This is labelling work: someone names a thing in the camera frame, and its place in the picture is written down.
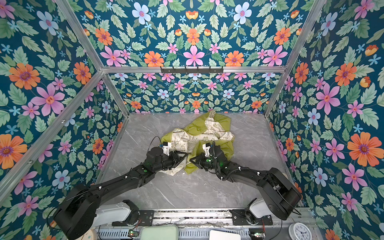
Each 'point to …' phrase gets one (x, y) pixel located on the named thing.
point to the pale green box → (159, 233)
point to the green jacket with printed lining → (213, 128)
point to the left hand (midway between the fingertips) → (188, 153)
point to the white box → (216, 235)
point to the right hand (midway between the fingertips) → (189, 159)
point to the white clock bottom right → (299, 231)
